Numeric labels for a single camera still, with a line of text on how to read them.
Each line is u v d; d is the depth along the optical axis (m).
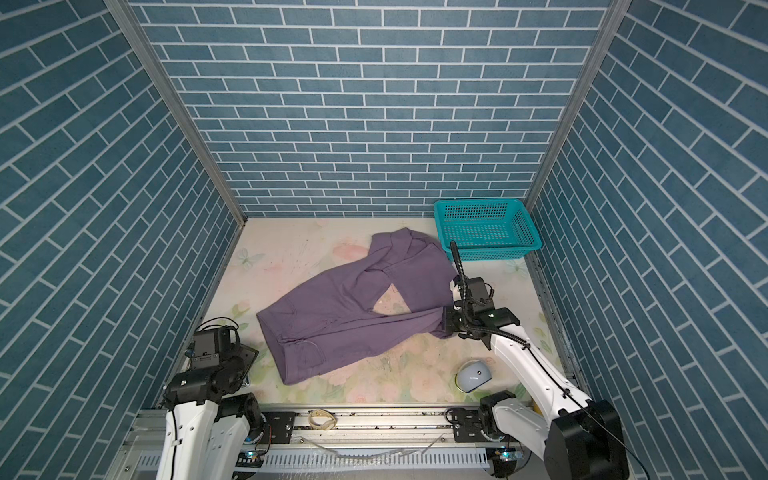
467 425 0.74
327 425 0.74
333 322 0.91
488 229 1.20
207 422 0.50
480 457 0.71
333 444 0.73
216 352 0.58
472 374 0.74
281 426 0.74
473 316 0.63
